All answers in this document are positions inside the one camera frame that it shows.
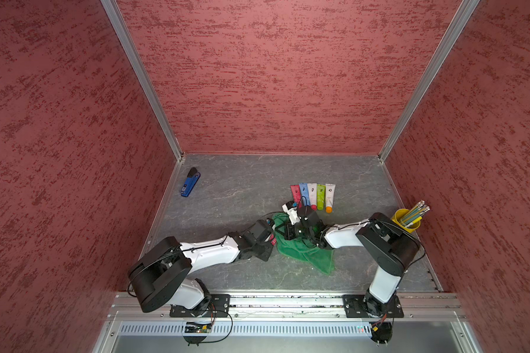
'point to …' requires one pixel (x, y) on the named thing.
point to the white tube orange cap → (330, 193)
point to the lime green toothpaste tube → (321, 193)
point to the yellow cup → (397, 217)
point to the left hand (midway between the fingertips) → (266, 251)
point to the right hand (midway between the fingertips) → (276, 233)
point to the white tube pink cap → (312, 190)
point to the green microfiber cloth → (322, 259)
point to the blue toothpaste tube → (304, 192)
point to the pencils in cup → (414, 214)
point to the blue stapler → (192, 179)
